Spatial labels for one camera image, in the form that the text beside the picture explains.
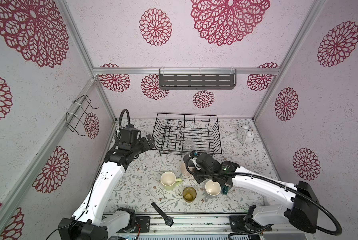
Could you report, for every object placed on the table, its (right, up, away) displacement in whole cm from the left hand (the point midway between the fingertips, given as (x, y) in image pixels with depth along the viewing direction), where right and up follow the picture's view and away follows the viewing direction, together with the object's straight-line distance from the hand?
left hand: (146, 144), depth 78 cm
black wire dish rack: (+19, +6, +31) cm, 37 cm away
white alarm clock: (+61, +5, +19) cm, 64 cm away
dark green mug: (+41, -24, 0) cm, 47 cm away
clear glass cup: (+23, -2, +20) cm, 31 cm away
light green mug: (+11, -22, +10) cm, 26 cm away
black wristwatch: (+12, -38, -3) cm, 40 cm away
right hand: (+24, -14, 0) cm, 28 cm away
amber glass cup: (+23, -28, +6) cm, 37 cm away
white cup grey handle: (+36, -26, +5) cm, 44 cm away
